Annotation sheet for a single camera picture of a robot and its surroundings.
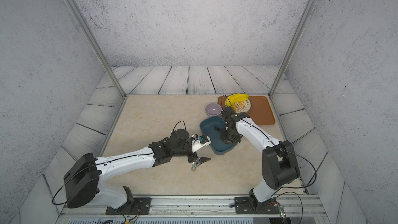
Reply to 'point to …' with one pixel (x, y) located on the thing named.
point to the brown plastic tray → (261, 112)
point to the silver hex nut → (193, 169)
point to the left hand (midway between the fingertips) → (208, 151)
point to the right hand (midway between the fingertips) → (226, 140)
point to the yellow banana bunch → (234, 98)
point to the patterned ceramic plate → (242, 106)
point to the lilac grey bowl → (213, 109)
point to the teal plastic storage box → (212, 127)
